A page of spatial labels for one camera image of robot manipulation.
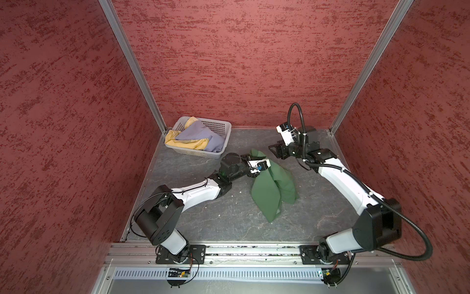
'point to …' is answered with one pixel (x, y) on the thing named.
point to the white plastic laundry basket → (223, 127)
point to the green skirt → (272, 186)
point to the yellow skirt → (198, 144)
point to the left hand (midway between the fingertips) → (262, 156)
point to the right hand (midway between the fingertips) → (274, 147)
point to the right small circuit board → (331, 276)
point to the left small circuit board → (177, 272)
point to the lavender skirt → (196, 130)
